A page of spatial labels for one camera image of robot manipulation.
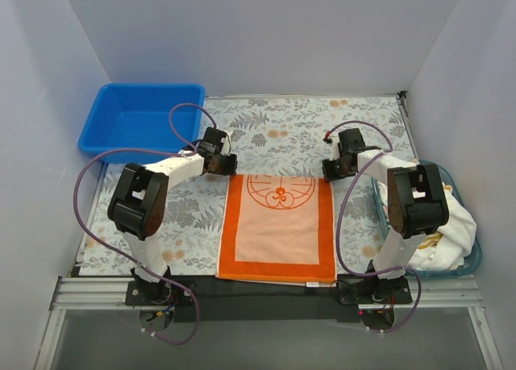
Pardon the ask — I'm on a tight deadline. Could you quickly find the blue plastic bin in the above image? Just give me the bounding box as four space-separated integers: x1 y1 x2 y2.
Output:
78 83 205 156

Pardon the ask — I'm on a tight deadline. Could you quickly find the white towel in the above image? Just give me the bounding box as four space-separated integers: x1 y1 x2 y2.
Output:
373 184 476 272

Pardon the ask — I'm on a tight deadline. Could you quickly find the teal laundry basket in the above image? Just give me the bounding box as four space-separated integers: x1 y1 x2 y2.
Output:
370 159 484 281

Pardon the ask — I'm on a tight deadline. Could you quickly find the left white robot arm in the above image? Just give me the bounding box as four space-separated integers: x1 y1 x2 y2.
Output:
107 127 237 283

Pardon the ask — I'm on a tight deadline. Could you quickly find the aluminium frame rail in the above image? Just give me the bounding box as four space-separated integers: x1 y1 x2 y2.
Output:
50 276 484 310

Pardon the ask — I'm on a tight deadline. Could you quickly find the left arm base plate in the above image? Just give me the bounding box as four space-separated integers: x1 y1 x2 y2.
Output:
124 273 194 306

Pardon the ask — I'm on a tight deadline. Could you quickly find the orange cartoon towel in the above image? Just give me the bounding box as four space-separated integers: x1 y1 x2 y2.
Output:
216 175 336 285

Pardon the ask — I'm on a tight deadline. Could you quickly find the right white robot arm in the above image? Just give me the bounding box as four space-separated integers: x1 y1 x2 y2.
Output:
322 128 449 280

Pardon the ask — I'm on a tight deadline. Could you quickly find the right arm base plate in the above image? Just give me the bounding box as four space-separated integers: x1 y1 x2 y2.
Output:
332 275 412 306

